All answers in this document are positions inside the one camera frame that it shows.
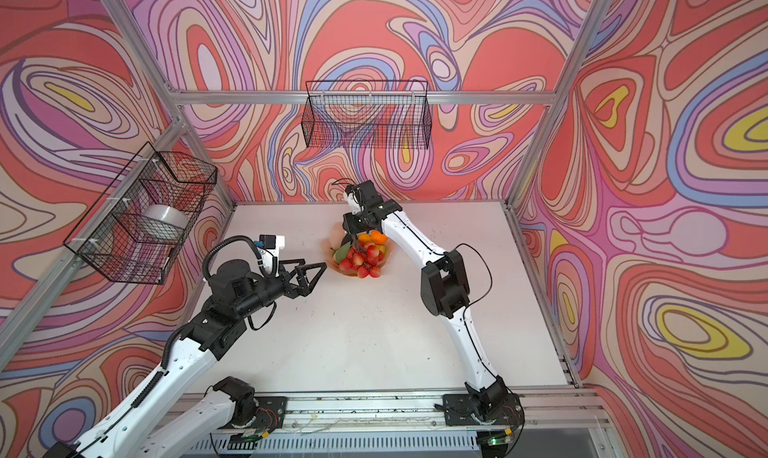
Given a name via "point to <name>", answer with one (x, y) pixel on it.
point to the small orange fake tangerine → (378, 238)
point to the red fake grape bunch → (364, 259)
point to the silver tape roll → (165, 221)
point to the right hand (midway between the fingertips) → (352, 229)
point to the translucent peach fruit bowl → (334, 238)
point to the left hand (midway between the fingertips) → (317, 263)
